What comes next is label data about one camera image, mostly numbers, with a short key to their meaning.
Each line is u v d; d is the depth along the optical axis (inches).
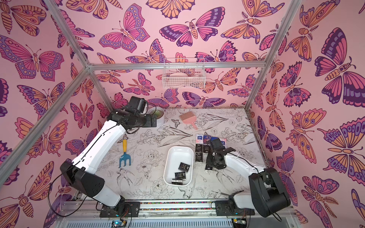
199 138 38.9
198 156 35.5
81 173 16.1
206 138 38.8
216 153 27.5
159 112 41.0
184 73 37.3
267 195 16.4
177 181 31.3
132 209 28.3
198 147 37.3
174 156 36.8
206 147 37.2
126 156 37.1
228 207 28.6
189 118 44.8
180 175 32.7
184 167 33.6
